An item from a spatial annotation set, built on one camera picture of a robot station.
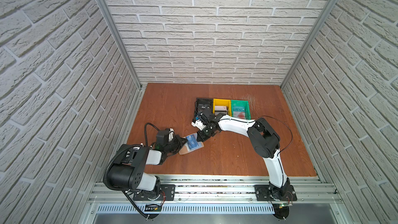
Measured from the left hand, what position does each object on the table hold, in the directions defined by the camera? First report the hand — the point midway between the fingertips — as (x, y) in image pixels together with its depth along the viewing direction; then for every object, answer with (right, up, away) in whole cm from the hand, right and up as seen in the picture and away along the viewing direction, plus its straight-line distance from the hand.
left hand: (188, 137), depth 90 cm
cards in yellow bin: (+22, +16, +13) cm, 31 cm away
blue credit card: (+3, -2, 0) cm, 3 cm away
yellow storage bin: (+22, +21, +12) cm, 32 cm away
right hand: (+6, -1, +1) cm, 6 cm away
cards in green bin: (+33, +14, +12) cm, 38 cm away
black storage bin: (+8, +20, +17) cm, 27 cm away
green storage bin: (+38, +21, +24) cm, 50 cm away
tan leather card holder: (-1, -6, -2) cm, 6 cm away
